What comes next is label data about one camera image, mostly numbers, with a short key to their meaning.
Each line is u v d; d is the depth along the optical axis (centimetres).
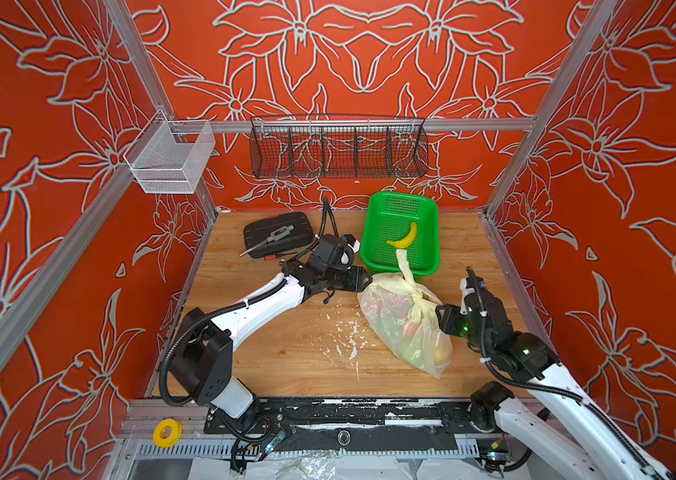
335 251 64
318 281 60
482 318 54
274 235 103
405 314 81
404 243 107
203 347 46
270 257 102
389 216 115
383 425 73
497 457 68
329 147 101
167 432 71
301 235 115
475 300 54
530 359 49
